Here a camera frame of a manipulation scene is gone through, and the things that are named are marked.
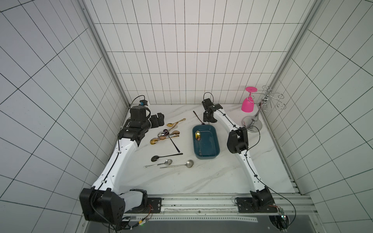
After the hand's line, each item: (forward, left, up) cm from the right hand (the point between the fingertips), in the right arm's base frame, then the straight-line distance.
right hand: (203, 118), depth 111 cm
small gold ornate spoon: (-8, +25, +1) cm, 26 cm away
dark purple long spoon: (-5, +1, +1) cm, 5 cm away
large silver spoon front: (-37, +9, +2) cm, 38 cm away
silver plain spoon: (-16, +31, 0) cm, 35 cm away
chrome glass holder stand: (-4, -36, +2) cm, 36 cm away
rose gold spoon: (-14, +21, 0) cm, 25 cm away
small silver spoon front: (-38, +22, +2) cm, 44 cm away
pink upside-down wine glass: (+2, -30, +16) cm, 34 cm away
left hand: (-22, +28, +24) cm, 43 cm away
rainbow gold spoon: (-17, +4, +3) cm, 18 cm away
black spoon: (-34, +31, 0) cm, 46 cm away
